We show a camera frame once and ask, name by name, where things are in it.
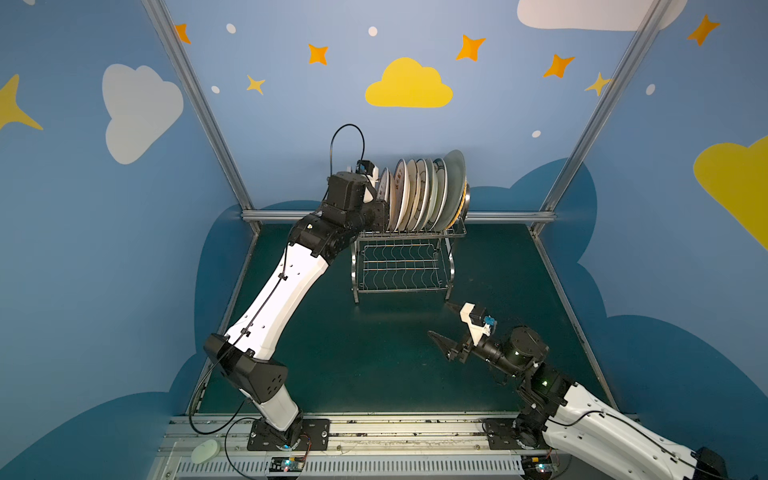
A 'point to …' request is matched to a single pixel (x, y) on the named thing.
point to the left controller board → (287, 464)
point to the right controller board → (536, 466)
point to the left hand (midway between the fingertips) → (389, 202)
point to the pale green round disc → (205, 451)
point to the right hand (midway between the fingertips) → (446, 314)
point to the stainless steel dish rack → (405, 260)
